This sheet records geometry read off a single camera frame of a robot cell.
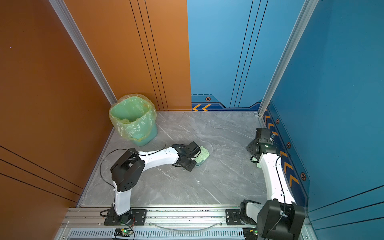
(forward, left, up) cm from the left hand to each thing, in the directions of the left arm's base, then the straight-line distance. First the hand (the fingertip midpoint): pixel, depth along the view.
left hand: (191, 164), depth 92 cm
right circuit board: (-35, -29, -1) cm, 45 cm away
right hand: (+3, -34, +15) cm, 37 cm away
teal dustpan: (-1, -5, +3) cm, 6 cm away
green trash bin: (+14, +29, +5) cm, 33 cm away
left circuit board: (-35, +32, -2) cm, 47 cm away
